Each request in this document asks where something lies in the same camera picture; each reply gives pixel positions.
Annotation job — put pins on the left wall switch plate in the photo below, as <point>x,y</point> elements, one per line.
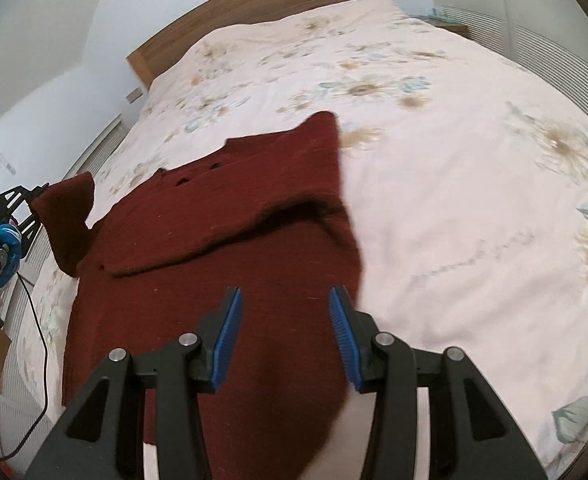
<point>134,95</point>

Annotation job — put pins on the white wardrobe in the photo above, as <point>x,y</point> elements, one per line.
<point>548,37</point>

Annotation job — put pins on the dark red knitted sweater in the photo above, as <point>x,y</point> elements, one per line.
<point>264,214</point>

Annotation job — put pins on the wooden nightstand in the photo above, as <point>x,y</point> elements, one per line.
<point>439,19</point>

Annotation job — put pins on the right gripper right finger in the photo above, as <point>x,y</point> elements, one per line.
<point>472,435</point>

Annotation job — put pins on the pink floral duvet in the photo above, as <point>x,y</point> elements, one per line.
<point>465,181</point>

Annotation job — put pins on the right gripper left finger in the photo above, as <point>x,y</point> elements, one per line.
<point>100,435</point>

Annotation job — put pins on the wooden headboard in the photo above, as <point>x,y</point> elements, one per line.
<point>164,49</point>

